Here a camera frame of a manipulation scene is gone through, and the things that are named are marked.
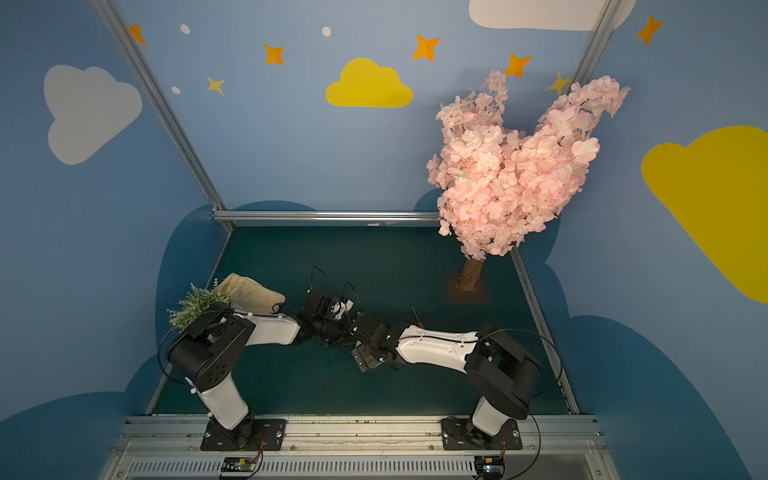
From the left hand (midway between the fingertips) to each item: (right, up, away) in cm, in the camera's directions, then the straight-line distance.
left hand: (369, 332), depth 89 cm
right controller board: (+31, -29, -16) cm, 46 cm away
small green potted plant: (-46, +11, -10) cm, 48 cm away
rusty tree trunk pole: (+33, +17, +6) cm, 38 cm away
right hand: (+2, -3, -1) cm, 4 cm away
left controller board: (-31, -28, -17) cm, 45 cm away
